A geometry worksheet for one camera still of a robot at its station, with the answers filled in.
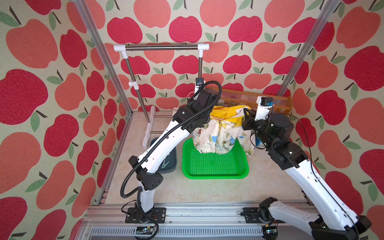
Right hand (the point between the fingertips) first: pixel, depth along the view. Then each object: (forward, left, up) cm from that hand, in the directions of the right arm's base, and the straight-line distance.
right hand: (248, 112), depth 63 cm
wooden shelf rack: (+31, +3, -17) cm, 35 cm away
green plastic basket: (-4, -1, -42) cm, 43 cm away
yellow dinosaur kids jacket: (-2, +8, -14) cm, 16 cm away
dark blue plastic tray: (-8, +39, -41) cm, 57 cm away
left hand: (+6, +20, 0) cm, 21 cm away
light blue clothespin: (-10, +41, -40) cm, 58 cm away
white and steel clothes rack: (+33, +63, -37) cm, 80 cm away
